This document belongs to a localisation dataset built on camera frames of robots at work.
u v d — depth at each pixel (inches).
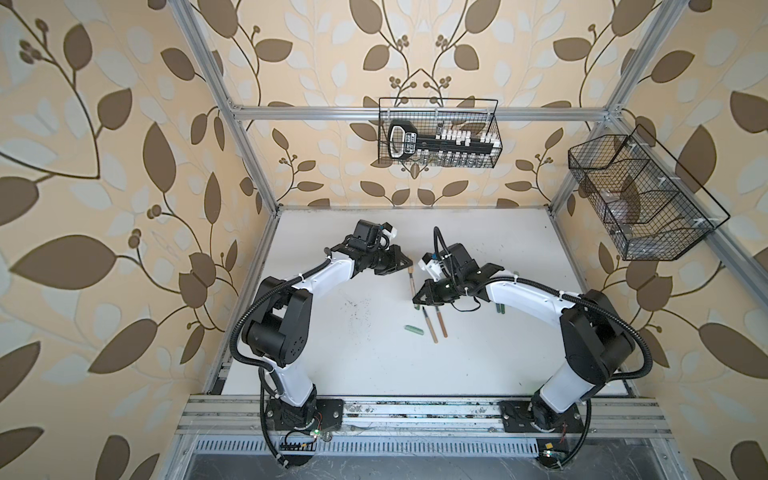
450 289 29.3
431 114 35.4
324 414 29.1
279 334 18.7
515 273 40.0
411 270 34.2
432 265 32.2
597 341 17.9
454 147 32.7
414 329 35.0
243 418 29.8
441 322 35.8
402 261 33.9
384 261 31.0
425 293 31.8
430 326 35.6
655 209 28.4
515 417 28.8
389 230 33.8
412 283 33.9
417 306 36.8
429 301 29.6
